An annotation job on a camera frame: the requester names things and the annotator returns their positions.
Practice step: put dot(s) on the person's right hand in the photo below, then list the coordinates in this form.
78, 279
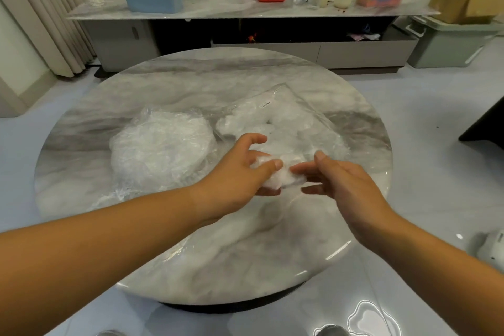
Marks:
354, 194

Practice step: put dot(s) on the person's left hand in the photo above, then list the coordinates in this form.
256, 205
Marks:
232, 182

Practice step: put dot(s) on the single clear plastic cover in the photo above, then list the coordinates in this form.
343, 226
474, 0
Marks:
287, 178

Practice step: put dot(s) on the clear bag of caps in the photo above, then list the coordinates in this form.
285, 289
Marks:
275, 123

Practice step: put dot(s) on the pile of clear plastic caps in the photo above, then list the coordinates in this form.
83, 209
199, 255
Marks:
161, 151

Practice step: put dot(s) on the clear plastic bag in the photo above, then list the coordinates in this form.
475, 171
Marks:
315, 123

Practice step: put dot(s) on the person's right forearm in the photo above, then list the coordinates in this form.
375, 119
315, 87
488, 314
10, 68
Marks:
449, 277

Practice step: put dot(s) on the person's left forearm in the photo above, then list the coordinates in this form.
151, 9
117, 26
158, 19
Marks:
94, 269

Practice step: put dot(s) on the green storage bin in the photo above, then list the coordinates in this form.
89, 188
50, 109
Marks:
455, 47

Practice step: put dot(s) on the black table base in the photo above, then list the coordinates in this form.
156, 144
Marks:
220, 304

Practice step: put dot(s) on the grey sneaker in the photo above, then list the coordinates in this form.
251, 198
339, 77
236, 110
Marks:
331, 330

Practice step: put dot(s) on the long grey low cabinet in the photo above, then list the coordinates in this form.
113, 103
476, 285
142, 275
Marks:
114, 40

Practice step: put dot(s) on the brown cardboard box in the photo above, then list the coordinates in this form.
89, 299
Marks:
468, 2

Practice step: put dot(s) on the beige curtain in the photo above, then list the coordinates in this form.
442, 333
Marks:
43, 21

